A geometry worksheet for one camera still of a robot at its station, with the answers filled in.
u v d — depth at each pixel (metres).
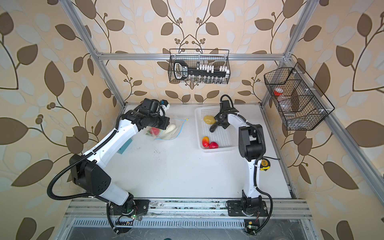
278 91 0.81
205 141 0.94
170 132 0.99
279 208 0.75
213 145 0.93
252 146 0.57
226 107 0.84
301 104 0.73
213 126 1.02
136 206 0.74
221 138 1.01
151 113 0.65
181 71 0.84
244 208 0.66
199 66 0.81
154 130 0.96
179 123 1.00
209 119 1.04
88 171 0.42
